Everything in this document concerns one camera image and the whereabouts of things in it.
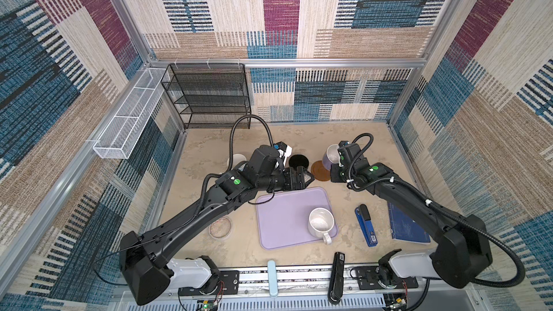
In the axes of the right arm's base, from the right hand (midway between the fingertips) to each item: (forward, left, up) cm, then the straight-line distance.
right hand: (337, 174), depth 85 cm
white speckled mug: (-15, +7, -12) cm, 20 cm away
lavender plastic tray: (-14, +21, -12) cm, 28 cm away
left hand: (-10, +14, +14) cm, 22 cm away
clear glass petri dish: (-16, +45, -13) cm, 50 cm away
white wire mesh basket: (+14, +91, +6) cm, 92 cm away
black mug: (+8, +15, -2) cm, 17 cm away
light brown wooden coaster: (+10, +4, -14) cm, 17 cm away
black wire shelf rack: (+43, +57, +7) cm, 72 cm away
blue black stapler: (-16, -10, -10) cm, 22 cm away
